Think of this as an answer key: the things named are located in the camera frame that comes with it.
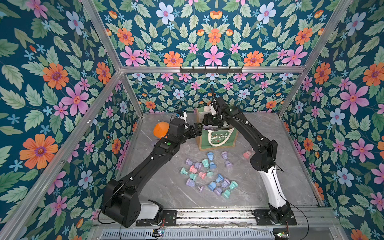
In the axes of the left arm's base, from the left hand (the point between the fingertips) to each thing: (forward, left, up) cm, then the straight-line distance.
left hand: (197, 125), depth 79 cm
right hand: (+11, -9, -7) cm, 16 cm away
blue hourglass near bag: (-6, -7, -23) cm, 25 cm away
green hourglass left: (-16, +10, -23) cm, 29 cm away
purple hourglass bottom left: (-23, +6, -23) cm, 33 cm away
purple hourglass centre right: (-14, -17, -23) cm, 32 cm away
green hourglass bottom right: (-26, -17, -24) cm, 39 cm away
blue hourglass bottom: (-25, -6, -24) cm, 35 cm away
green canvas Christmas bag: (+2, -10, -15) cm, 18 cm away
